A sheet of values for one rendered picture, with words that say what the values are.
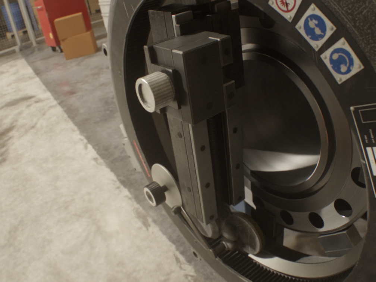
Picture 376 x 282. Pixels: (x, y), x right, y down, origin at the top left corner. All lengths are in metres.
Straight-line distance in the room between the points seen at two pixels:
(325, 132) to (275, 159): 0.23
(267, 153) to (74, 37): 4.37
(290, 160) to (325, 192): 0.17
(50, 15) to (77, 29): 0.88
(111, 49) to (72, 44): 4.25
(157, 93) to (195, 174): 0.22
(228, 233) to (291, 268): 0.14
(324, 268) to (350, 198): 0.12
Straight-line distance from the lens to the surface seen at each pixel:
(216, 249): 0.72
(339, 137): 0.54
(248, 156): 0.74
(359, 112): 0.34
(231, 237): 0.71
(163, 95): 0.41
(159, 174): 0.75
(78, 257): 1.38
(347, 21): 0.33
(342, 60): 0.34
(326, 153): 0.57
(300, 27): 0.35
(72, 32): 4.96
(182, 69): 0.40
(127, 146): 0.98
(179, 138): 0.58
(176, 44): 0.43
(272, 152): 0.77
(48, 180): 1.95
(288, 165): 0.74
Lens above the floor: 0.89
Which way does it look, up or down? 27 degrees down
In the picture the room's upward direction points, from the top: 12 degrees counter-clockwise
